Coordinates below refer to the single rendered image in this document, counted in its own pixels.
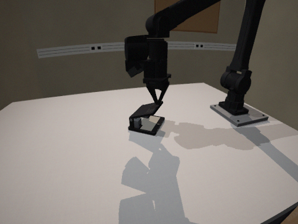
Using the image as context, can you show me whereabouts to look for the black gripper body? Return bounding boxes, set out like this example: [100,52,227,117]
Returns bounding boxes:
[143,59,171,89]

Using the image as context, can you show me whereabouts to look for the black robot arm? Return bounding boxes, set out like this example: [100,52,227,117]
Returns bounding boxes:
[124,0,266,116]

